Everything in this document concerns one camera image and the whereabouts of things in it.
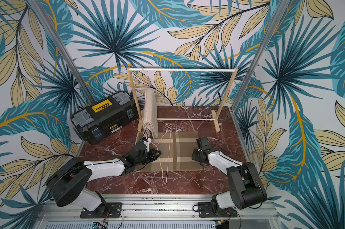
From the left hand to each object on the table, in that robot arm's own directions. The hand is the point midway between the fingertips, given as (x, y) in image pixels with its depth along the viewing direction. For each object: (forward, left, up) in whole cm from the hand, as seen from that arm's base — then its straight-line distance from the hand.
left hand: (161, 154), depth 86 cm
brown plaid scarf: (+7, -9, -6) cm, 13 cm away
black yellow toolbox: (+20, +37, +9) cm, 43 cm away
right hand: (+1, -17, -6) cm, 19 cm away
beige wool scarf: (+12, +7, +11) cm, 18 cm away
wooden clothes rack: (+32, -39, +1) cm, 51 cm away
